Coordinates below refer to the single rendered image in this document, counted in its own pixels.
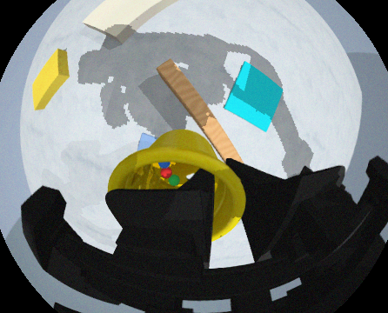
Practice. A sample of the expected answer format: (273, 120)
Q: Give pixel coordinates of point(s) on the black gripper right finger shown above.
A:
(271, 201)

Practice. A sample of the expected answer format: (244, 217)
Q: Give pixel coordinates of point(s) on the yellow cup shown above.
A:
(187, 152)

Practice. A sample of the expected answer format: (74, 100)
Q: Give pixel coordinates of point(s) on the tan wooden block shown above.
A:
(196, 107)

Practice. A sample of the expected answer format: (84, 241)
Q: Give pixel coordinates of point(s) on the cream flat bar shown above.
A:
(118, 19)

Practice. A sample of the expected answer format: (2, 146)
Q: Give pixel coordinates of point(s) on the yellow rectangular block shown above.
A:
(50, 78)

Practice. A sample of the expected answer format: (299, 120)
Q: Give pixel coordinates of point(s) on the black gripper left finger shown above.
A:
(189, 207)

